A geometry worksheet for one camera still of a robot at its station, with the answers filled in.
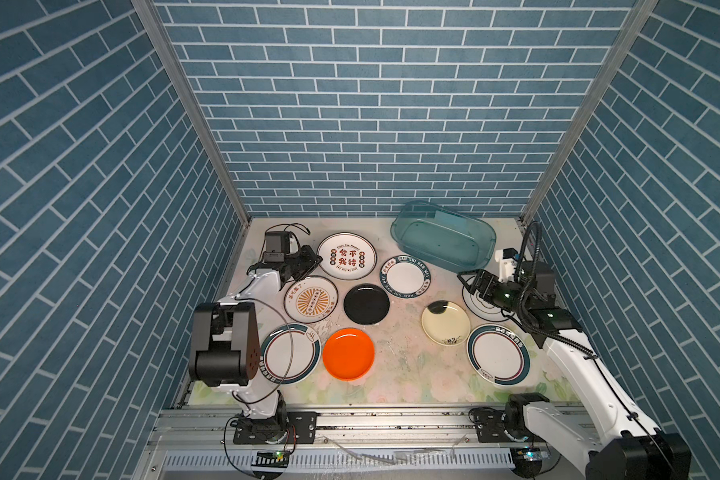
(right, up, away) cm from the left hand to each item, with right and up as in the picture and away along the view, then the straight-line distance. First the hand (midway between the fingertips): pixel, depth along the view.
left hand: (324, 255), depth 92 cm
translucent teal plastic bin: (+43, +6, +26) cm, 51 cm away
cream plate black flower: (+39, -22, +3) cm, 45 cm away
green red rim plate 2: (+53, -29, -5) cm, 60 cm away
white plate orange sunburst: (-5, -15, +5) cm, 16 cm away
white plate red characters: (+7, -1, +4) cm, 8 cm away
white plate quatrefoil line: (+50, -17, +4) cm, 53 cm away
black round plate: (+13, -16, +2) cm, 21 cm away
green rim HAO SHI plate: (+26, -8, +11) cm, 29 cm away
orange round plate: (+8, -29, -6) cm, 30 cm away
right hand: (+40, -5, -14) cm, 42 cm away
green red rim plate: (-13, -28, -5) cm, 31 cm away
